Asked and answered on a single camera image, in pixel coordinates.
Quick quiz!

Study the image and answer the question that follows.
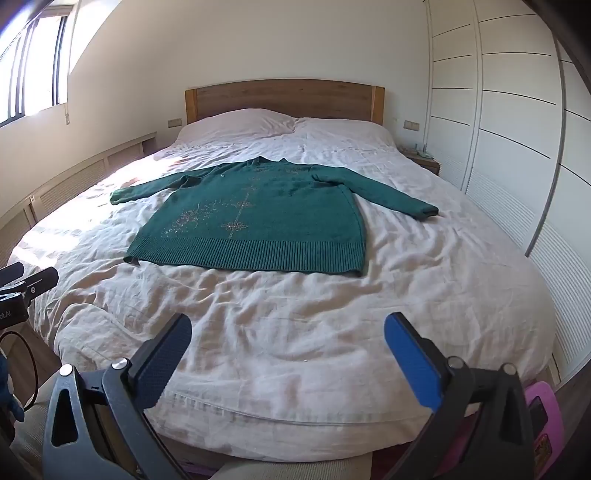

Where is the white bed duvet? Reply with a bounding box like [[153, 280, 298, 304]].
[[11, 134, 556, 462]]

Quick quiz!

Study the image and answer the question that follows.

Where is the beige radiator cover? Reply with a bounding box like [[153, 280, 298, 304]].
[[1, 132, 156, 267]]

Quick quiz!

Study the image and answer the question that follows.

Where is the left white pillow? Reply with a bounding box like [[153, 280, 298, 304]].
[[176, 108, 297, 143]]

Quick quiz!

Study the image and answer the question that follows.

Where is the black cable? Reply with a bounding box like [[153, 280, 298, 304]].
[[0, 329, 40, 411]]

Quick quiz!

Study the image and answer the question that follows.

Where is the right white pillow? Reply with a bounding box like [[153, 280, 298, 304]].
[[294, 118, 396, 147]]

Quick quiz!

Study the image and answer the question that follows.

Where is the right wall switch plate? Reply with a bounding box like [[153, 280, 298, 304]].
[[404, 120, 420, 131]]

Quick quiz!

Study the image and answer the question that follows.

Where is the wooden headboard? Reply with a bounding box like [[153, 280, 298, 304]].
[[185, 79, 386, 125]]

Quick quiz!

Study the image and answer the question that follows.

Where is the green knit sweater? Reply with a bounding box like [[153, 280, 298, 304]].
[[110, 157, 439, 275]]

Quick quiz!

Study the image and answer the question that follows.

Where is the wooden nightstand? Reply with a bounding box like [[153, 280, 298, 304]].
[[399, 147, 441, 176]]

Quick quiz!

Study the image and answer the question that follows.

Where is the window with dark frame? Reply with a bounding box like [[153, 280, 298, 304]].
[[1, 1, 76, 126]]

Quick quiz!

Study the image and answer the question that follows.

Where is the white pillow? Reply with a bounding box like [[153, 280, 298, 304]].
[[176, 108, 297, 143], [294, 118, 396, 147]]

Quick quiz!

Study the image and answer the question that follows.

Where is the pink plastic object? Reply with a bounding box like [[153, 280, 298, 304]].
[[525, 381, 565, 479]]

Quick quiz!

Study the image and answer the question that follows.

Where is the white sliding wardrobe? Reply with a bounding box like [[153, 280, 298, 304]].
[[424, 1, 590, 386]]

